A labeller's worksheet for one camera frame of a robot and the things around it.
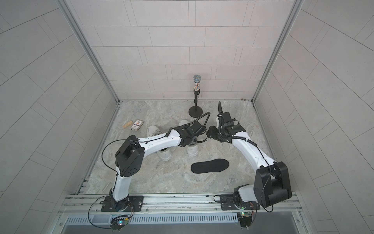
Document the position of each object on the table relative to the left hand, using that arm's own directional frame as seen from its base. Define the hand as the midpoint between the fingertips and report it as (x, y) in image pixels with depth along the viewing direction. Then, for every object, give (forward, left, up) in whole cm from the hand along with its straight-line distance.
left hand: (190, 131), depth 92 cm
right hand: (-5, -12, +5) cm, 14 cm away
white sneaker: (-16, +14, +1) cm, 21 cm away
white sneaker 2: (-13, -2, +3) cm, 14 cm away
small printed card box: (+7, +37, -4) cm, 38 cm away
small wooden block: (+8, +44, -5) cm, 45 cm away
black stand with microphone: (+21, -3, -5) cm, 22 cm away
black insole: (-20, -15, -5) cm, 26 cm away
